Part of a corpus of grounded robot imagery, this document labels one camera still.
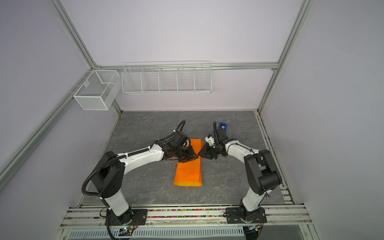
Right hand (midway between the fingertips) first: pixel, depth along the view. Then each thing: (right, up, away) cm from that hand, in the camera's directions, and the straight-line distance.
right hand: (200, 156), depth 89 cm
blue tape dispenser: (+16, +18, +13) cm, 28 cm away
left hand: (-1, -1, -6) cm, 6 cm away
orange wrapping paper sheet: (-6, -8, -8) cm, 13 cm away
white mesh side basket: (-66, +41, +7) cm, 78 cm away
